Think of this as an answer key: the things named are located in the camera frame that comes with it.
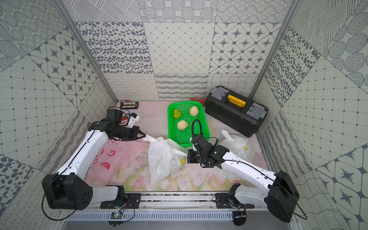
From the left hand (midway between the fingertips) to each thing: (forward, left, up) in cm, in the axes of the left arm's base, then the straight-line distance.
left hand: (147, 135), depth 77 cm
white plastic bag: (-12, -11, -4) cm, 17 cm away
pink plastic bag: (-11, +24, -14) cm, 30 cm away
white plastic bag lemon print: (-3, -51, -6) cm, 52 cm away
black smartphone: (+40, +28, -17) cm, 52 cm away
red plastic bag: (+41, -33, -14) cm, 54 cm away
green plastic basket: (+10, -18, -20) cm, 29 cm away
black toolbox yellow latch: (+22, -51, -4) cm, 56 cm away
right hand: (-9, -24, -10) cm, 27 cm away
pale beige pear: (+17, -18, -14) cm, 29 cm away
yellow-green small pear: (+28, -13, -14) cm, 34 cm away
